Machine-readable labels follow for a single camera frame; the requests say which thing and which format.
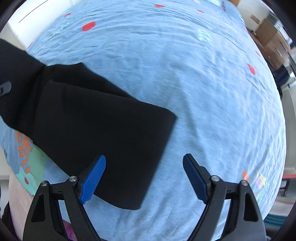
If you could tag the grey box on nightstand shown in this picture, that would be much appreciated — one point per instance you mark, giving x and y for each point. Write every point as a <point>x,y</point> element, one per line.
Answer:
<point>273,19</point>

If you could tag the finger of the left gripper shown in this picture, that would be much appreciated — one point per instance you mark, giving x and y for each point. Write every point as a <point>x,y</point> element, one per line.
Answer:
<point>5,88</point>

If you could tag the black pants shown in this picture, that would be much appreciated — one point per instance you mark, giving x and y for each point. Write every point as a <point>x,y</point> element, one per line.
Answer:
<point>73,115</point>

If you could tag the blue patterned bed cover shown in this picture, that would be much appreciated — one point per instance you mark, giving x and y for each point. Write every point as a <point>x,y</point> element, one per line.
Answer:
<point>195,59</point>

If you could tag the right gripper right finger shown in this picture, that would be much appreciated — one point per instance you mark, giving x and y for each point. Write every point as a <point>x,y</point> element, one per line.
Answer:
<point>244,220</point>

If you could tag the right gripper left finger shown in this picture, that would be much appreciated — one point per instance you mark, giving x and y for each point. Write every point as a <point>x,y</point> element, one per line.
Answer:
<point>44,220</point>

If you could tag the brown wooden nightstand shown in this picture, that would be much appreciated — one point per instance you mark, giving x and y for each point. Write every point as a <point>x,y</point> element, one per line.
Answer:
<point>271,44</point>

